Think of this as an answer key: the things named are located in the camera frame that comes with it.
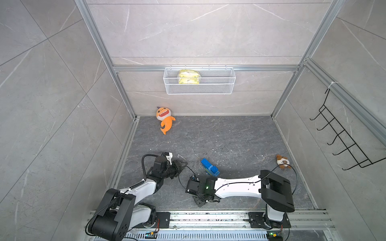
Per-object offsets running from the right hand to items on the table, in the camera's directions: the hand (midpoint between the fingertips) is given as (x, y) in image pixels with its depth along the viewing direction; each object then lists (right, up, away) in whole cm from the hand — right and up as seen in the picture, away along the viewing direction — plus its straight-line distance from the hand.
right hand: (200, 200), depth 80 cm
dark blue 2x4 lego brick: (+6, +16, +2) cm, 17 cm away
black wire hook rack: (+64, +49, -2) cm, 81 cm away
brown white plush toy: (+51, +19, +12) cm, 56 cm away
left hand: (-7, +19, +6) cm, 21 cm away
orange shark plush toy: (-27, +49, +31) cm, 64 cm away
